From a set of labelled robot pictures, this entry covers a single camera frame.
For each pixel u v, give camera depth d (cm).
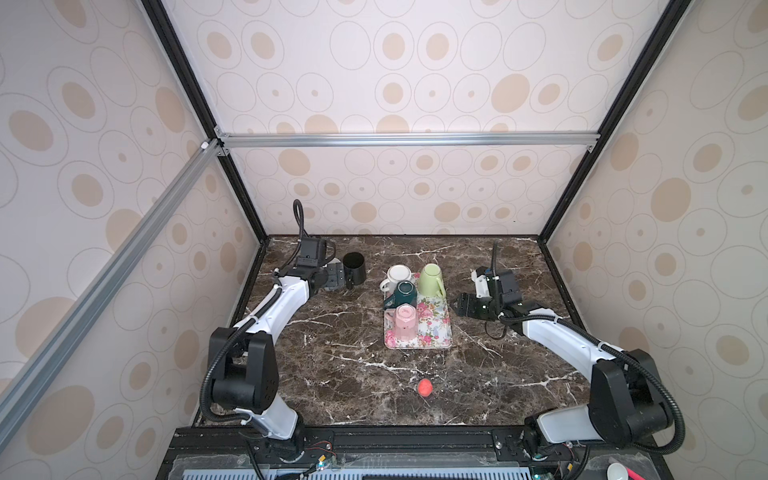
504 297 68
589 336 50
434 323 96
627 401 42
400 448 74
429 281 97
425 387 80
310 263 69
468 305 78
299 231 70
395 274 100
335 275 83
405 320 84
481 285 79
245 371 45
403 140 94
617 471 70
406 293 90
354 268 100
